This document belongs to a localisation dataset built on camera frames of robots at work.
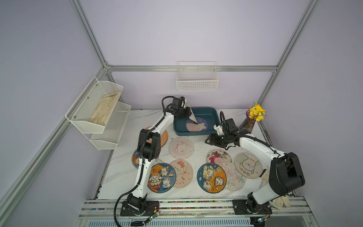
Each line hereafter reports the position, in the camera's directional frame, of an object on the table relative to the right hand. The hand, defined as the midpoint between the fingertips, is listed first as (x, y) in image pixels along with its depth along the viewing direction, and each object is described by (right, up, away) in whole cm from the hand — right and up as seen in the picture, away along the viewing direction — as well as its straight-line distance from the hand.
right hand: (206, 143), depth 87 cm
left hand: (-9, +20, +14) cm, 26 cm away
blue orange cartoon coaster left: (-28, -21, -3) cm, 35 cm away
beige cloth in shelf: (-60, +17, -10) cm, 64 cm away
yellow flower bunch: (+31, +19, -1) cm, 36 cm away
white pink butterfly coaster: (+17, -22, -3) cm, 28 cm away
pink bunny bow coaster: (-14, -18, -1) cm, 23 cm away
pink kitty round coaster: (-16, -5, +10) cm, 20 cm away
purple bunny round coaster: (-7, +10, +20) cm, 24 cm away
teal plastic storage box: (+5, +16, +29) cm, 34 cm away
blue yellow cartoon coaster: (+3, -21, -3) cm, 21 cm away
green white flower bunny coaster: (-31, -12, +4) cm, 34 cm away
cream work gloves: (+38, -30, -12) cm, 50 cm away
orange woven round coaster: (-29, +2, +15) cm, 33 cm away
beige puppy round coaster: (+28, -15, +3) cm, 32 cm away
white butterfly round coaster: (-9, +17, +14) cm, 23 cm away
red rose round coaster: (+10, -10, +6) cm, 16 cm away
